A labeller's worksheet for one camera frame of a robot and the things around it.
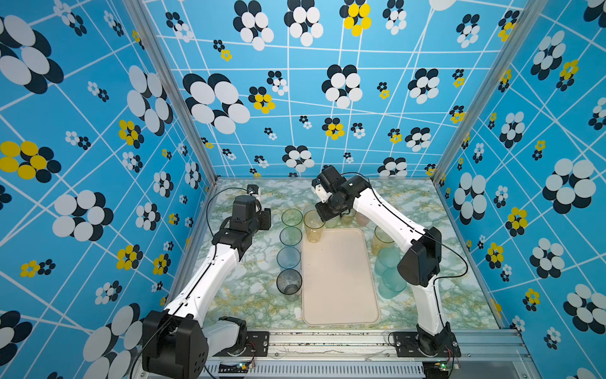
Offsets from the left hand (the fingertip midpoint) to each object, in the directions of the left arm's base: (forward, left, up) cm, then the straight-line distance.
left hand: (264, 207), depth 83 cm
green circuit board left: (-44, +7, -23) cm, 51 cm away
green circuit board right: (-44, -57, -21) cm, 75 cm away
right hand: (+2, -22, -4) cm, 23 cm away
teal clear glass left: (-3, -9, -14) cm, 16 cm away
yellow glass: (-5, -18, -3) cm, 19 cm away
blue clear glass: (-10, -8, -18) cm, 22 cm away
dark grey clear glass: (-21, -9, -17) cm, 28 cm away
